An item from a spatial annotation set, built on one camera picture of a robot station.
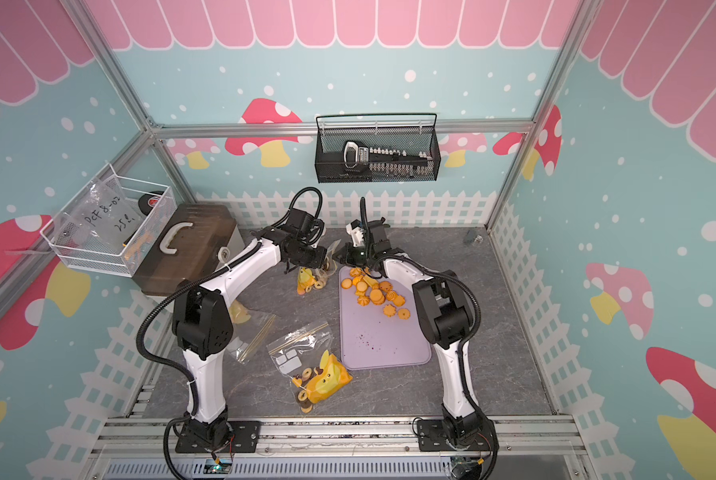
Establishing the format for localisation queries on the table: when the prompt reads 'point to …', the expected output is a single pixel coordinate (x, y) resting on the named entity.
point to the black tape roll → (148, 201)
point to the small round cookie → (346, 283)
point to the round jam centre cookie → (404, 313)
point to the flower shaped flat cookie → (389, 310)
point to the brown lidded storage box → (198, 241)
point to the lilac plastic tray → (379, 324)
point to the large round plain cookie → (377, 297)
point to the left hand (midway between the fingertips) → (321, 263)
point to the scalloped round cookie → (399, 300)
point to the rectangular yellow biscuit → (371, 281)
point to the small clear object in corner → (471, 238)
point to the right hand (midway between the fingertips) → (332, 256)
